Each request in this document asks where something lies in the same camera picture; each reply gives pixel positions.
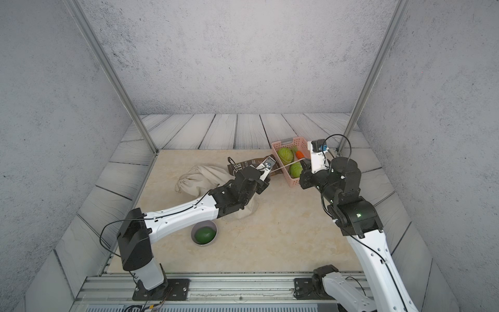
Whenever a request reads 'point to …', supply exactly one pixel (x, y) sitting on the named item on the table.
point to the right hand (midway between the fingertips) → (304, 158)
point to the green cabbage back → (285, 155)
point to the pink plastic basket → (295, 143)
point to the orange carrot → (299, 155)
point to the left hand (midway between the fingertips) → (266, 169)
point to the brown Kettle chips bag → (233, 168)
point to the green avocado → (204, 234)
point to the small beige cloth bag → (201, 179)
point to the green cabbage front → (295, 169)
